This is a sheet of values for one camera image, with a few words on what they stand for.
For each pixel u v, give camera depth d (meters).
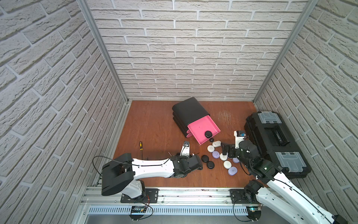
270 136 0.80
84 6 0.69
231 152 0.67
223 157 0.86
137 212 0.71
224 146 0.69
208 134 0.85
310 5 0.69
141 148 0.92
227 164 0.84
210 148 0.90
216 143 0.92
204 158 0.87
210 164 0.84
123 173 0.41
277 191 0.50
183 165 0.62
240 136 0.66
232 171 0.81
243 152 0.58
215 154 0.87
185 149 0.72
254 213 0.71
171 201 0.74
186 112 0.92
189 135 0.92
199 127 0.87
